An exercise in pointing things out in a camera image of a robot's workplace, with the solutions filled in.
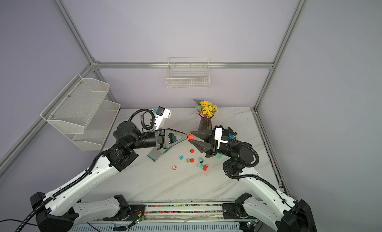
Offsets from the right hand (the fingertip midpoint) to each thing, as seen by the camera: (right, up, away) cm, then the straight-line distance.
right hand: (190, 136), depth 55 cm
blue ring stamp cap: (-7, -17, +38) cm, 42 cm away
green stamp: (+5, -18, +35) cm, 40 cm away
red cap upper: (-1, -14, +40) cm, 43 cm away
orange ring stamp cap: (-11, -22, +33) cm, 41 cm away
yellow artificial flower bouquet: (+8, +13, +29) cm, 33 cm away
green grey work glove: (-24, -15, +38) cm, 47 cm away
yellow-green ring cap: (-3, -19, +37) cm, 41 cm away
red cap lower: (0, -19, +36) cm, 41 cm away
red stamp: (+8, -22, +33) cm, 41 cm away
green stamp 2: (+5, -21, +33) cm, 39 cm away
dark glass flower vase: (+8, +5, +37) cm, 39 cm away
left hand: (-2, -1, -4) cm, 5 cm away
